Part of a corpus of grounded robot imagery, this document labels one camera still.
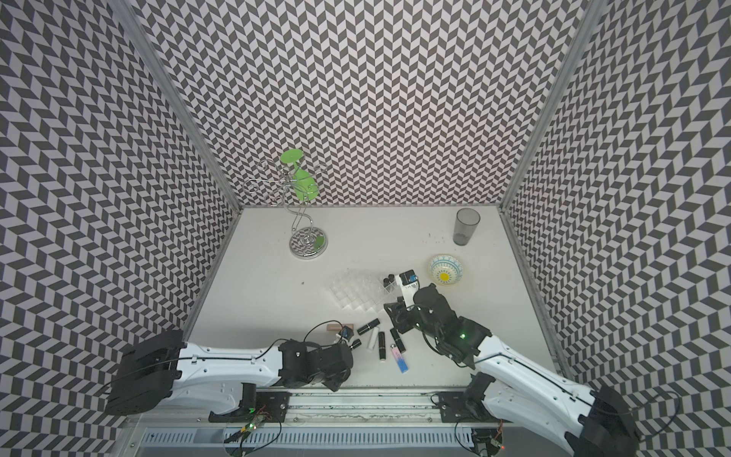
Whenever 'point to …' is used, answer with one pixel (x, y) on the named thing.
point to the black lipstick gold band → (382, 345)
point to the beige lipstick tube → (333, 327)
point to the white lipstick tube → (373, 338)
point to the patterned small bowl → (446, 269)
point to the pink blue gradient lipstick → (403, 365)
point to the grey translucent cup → (465, 224)
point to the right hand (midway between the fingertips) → (393, 308)
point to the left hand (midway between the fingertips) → (339, 374)
